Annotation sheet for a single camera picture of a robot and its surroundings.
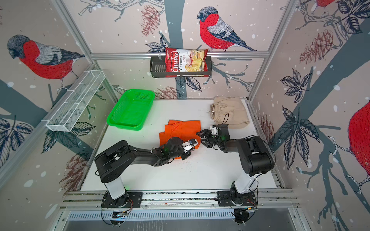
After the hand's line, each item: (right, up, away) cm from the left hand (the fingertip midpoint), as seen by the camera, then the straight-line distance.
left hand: (194, 147), depth 86 cm
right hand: (+2, +4, +5) cm, 7 cm away
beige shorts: (+29, +22, +22) cm, 43 cm away
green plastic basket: (-51, +21, +29) cm, 62 cm away
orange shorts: (-6, +8, +16) cm, 19 cm away
